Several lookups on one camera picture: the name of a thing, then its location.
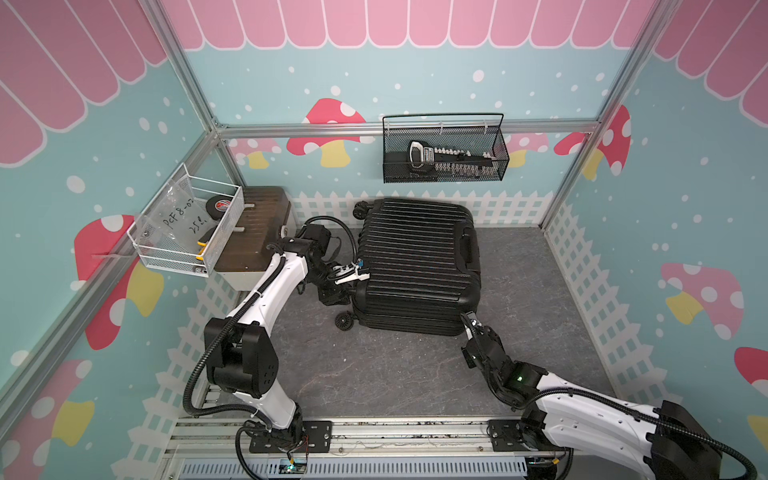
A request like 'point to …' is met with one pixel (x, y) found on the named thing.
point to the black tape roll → (216, 205)
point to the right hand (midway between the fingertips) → (471, 333)
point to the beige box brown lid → (266, 214)
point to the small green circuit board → (292, 468)
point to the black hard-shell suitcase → (423, 260)
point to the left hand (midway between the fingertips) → (340, 293)
